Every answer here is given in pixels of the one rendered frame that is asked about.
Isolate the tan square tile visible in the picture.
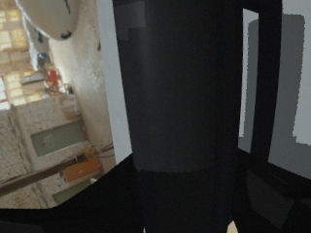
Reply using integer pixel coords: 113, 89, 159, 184
226, 222, 238, 233

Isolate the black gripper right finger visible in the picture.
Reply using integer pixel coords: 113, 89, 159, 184
229, 148, 311, 233

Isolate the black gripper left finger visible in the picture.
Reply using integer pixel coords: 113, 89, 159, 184
0, 154, 145, 233

